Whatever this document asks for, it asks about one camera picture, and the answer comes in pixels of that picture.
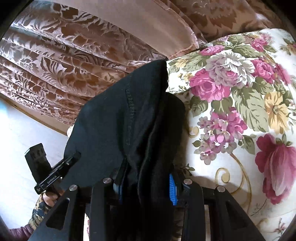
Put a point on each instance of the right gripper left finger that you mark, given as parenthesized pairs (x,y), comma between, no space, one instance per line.
(119,182)

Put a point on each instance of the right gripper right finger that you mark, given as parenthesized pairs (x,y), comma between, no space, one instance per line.
(176,188)

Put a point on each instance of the black pants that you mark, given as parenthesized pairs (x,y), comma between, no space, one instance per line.
(135,121)

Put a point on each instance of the person's left hand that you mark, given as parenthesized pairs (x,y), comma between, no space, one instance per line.
(51,198)

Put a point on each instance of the wooden wardrobe door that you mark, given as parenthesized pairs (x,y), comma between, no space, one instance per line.
(43,119)

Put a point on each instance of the brown floral curtain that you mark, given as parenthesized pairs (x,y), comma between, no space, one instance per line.
(54,57)

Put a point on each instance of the floral bed sheet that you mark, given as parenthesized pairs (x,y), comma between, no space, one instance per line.
(238,129)

